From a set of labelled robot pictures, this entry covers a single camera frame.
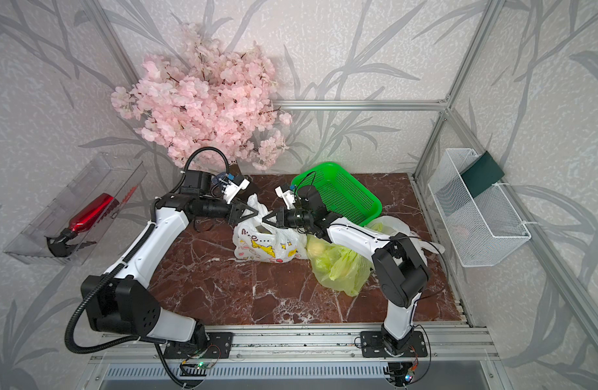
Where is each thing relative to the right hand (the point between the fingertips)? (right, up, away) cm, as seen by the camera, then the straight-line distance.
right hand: (262, 220), depth 78 cm
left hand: (-3, +3, -1) cm, 4 cm away
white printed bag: (-1, -6, -4) cm, 7 cm away
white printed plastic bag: (+46, -3, +9) cm, 47 cm away
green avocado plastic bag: (+25, -15, -3) cm, 29 cm away
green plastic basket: (+29, +9, +37) cm, 48 cm away
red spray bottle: (-40, +5, -13) cm, 43 cm away
